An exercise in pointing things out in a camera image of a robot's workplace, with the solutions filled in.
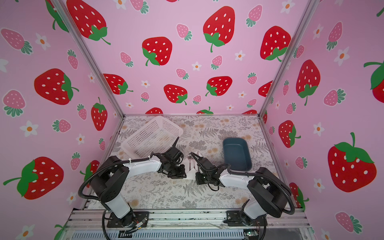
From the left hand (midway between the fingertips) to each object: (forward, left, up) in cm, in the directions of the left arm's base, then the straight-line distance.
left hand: (187, 176), depth 87 cm
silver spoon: (+13, -1, 0) cm, 13 cm away
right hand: (-1, -5, -1) cm, 5 cm away
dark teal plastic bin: (+16, -32, -1) cm, 36 cm away
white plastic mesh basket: (+31, +23, 0) cm, 38 cm away
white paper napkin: (+6, -2, -1) cm, 6 cm away
